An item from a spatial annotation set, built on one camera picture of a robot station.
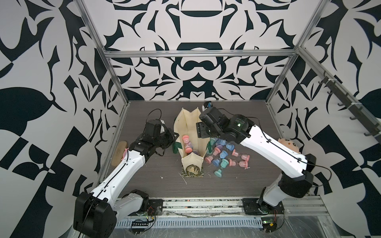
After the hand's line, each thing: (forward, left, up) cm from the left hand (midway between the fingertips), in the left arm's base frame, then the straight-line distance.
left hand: (178, 131), depth 79 cm
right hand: (-3, -11, +9) cm, 15 cm away
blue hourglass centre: (-6, -25, -17) cm, 31 cm away
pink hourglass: (-3, -22, -18) cm, 29 cm away
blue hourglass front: (-10, -21, -17) cm, 29 cm away
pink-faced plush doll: (-5, -66, -12) cm, 67 cm away
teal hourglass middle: (-11, -25, -17) cm, 32 cm away
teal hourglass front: (-16, -21, -17) cm, 32 cm away
